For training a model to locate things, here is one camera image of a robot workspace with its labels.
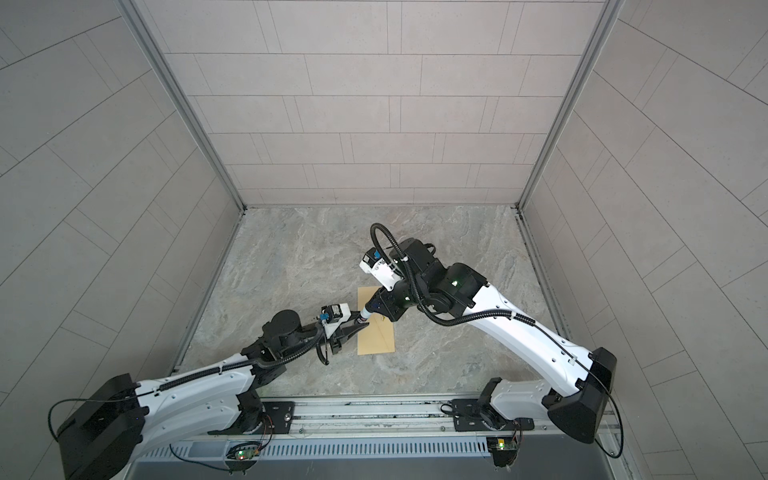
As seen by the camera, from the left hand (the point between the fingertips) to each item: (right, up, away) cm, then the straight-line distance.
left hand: (370, 319), depth 71 cm
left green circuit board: (-26, -27, -7) cm, 38 cm away
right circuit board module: (+31, -29, -3) cm, 43 cm away
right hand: (+1, +5, -6) cm, 8 cm away
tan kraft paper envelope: (+1, -8, +13) cm, 16 cm away
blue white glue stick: (-1, +3, -5) cm, 6 cm away
